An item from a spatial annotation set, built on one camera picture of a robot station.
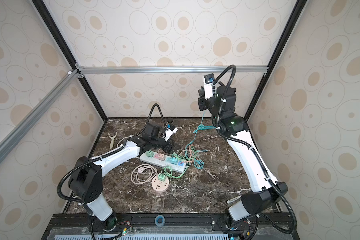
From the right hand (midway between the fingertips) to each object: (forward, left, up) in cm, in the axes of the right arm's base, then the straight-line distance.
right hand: (203, 88), depth 66 cm
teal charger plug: (-13, +15, -41) cm, 46 cm away
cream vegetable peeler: (+7, +60, -46) cm, 76 cm away
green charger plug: (-23, +22, -40) cm, 51 cm away
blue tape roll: (-43, +20, -47) cm, 66 cm away
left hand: (-9, +11, -28) cm, 31 cm away
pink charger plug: (-10, +23, -40) cm, 47 cm away
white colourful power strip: (-14, +11, -46) cm, 49 cm away
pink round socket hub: (-26, +23, -45) cm, 57 cm away
